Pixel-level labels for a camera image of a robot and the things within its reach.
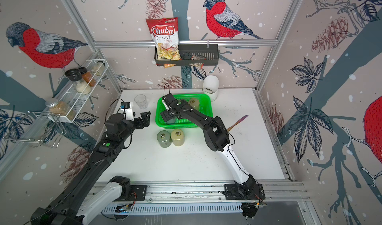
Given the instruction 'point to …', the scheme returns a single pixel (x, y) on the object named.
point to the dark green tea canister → (164, 139)
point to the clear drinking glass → (141, 99)
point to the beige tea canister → (194, 102)
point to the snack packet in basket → (194, 57)
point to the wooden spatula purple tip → (241, 119)
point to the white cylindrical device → (211, 86)
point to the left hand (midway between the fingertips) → (144, 109)
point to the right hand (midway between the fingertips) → (168, 113)
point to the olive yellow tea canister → (177, 137)
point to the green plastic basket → (206, 104)
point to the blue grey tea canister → (171, 121)
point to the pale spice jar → (98, 68)
